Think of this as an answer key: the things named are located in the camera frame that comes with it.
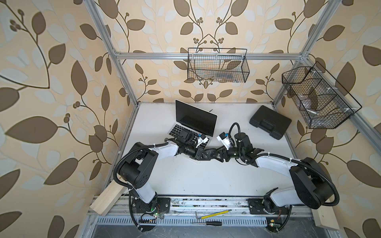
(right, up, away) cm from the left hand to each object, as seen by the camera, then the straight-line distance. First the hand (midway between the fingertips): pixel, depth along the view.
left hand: (207, 157), depth 81 cm
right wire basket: (+57, +29, -8) cm, 65 cm away
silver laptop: (-2, +18, +29) cm, 34 cm away
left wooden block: (-50, -18, -7) cm, 54 cm away
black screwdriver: (0, -28, -11) cm, 30 cm away
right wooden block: (+54, -24, -13) cm, 61 cm away
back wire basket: (+10, +58, +17) cm, 61 cm away
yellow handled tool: (+2, -26, -9) cm, 27 cm away
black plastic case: (+46, +20, +21) cm, 54 cm away
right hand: (+4, +1, +4) cm, 6 cm away
